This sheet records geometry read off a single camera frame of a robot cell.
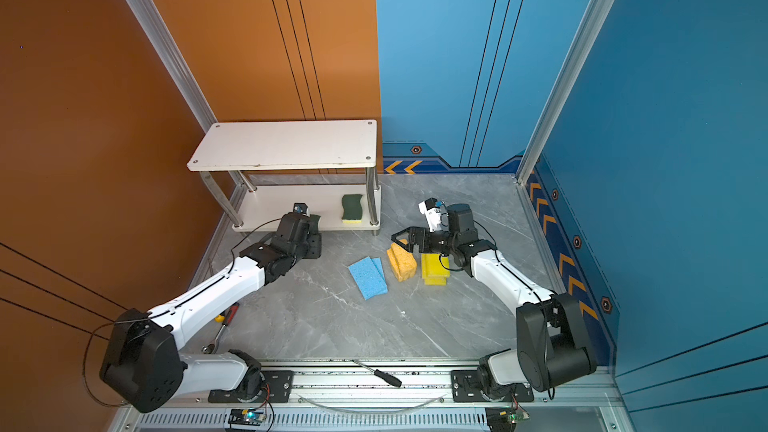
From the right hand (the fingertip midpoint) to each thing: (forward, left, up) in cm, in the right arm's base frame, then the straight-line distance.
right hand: (402, 239), depth 83 cm
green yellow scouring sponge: (+18, +17, -9) cm, 26 cm away
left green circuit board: (-39, +38, -17) cm, 57 cm away
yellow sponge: (-4, -9, -11) cm, 15 cm away
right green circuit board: (-39, -23, -19) cm, 49 cm away
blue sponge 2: (0, +7, -14) cm, 16 cm away
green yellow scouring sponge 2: (-4, +21, +13) cm, 25 cm away
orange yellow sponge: (-2, 0, -10) cm, 10 cm away
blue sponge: (-5, +10, -13) cm, 17 cm away
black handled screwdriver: (-30, +6, -16) cm, 35 cm away
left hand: (+3, +26, -2) cm, 27 cm away
